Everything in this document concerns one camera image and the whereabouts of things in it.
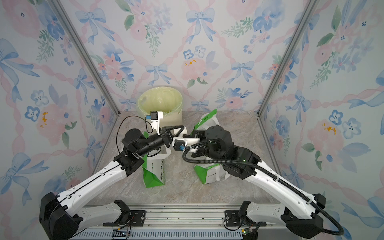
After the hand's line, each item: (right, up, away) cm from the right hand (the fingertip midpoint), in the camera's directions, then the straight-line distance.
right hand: (188, 130), depth 60 cm
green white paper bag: (-18, -17, +12) cm, 27 cm away
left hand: (-2, +1, +1) cm, 2 cm away
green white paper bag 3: (+10, -20, +9) cm, 24 cm away
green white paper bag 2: (+9, +5, +22) cm, 25 cm away
